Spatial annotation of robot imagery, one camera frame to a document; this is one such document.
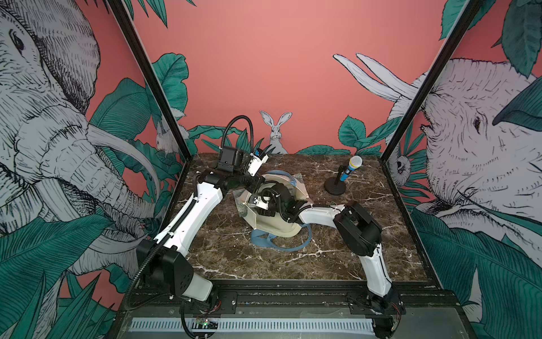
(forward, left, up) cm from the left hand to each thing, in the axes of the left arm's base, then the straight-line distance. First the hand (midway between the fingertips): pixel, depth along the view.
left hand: (264, 175), depth 78 cm
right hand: (+3, +4, -18) cm, 18 cm away
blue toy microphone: (+9, -39, -5) cm, 41 cm away
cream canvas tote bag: (-11, -3, -20) cm, 23 cm away
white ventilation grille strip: (-44, +2, -26) cm, 51 cm away
